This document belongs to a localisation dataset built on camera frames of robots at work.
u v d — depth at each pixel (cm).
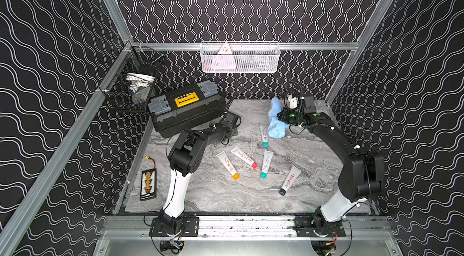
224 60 89
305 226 74
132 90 84
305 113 69
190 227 75
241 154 95
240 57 130
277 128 84
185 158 56
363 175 49
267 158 93
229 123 84
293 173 89
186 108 94
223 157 94
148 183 85
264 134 103
